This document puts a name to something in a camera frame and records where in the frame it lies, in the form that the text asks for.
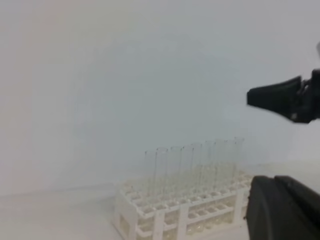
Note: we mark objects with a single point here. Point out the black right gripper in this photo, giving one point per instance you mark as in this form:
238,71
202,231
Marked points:
295,99

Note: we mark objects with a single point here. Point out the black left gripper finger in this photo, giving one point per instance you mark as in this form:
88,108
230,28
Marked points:
282,208

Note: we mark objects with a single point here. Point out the glass tube in rack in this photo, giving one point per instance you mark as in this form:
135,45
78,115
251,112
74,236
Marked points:
176,171
197,167
209,165
221,171
161,171
187,170

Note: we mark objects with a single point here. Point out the white test tube rack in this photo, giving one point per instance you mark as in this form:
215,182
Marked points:
198,217

